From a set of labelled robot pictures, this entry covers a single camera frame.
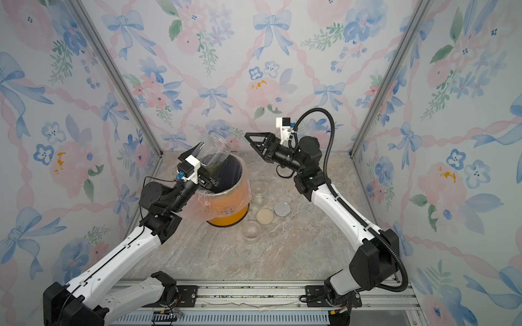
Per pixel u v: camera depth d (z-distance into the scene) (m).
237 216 0.83
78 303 0.39
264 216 0.93
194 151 0.57
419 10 0.69
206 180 0.56
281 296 0.76
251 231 0.90
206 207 0.73
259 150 0.56
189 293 0.74
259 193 0.91
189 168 0.48
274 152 0.60
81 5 0.69
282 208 0.98
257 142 0.59
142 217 0.52
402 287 0.41
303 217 0.95
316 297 0.75
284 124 0.62
